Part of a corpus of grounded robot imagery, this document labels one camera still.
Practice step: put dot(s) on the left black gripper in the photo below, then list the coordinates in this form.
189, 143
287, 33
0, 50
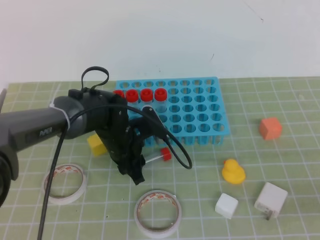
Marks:
123, 143

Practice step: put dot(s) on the red capped tube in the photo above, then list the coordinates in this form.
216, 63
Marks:
147, 97
163, 154
120, 93
132, 97
160, 96

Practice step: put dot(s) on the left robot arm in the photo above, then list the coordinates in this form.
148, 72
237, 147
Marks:
103, 112

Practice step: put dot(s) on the blue test tube rack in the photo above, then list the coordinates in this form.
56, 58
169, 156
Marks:
194, 111

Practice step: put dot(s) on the green checkered cloth mat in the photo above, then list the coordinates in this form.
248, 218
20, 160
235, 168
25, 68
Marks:
292, 162

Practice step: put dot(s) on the yellow cube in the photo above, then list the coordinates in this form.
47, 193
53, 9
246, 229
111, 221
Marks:
96, 145

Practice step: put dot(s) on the front white tape roll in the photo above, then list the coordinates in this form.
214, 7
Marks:
158, 214

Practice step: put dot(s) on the white tape roll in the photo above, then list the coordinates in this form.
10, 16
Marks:
158, 214
69, 184

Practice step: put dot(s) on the left white tape roll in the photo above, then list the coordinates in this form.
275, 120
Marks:
69, 184

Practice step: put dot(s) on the yellow rubber duck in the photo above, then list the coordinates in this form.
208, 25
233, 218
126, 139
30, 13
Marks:
232, 172

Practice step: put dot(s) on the white cube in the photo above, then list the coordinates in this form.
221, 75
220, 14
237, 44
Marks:
226, 205

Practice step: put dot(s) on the orange cube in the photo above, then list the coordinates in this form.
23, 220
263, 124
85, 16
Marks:
270, 128

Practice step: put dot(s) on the white power adapter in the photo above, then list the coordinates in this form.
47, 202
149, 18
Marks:
271, 200

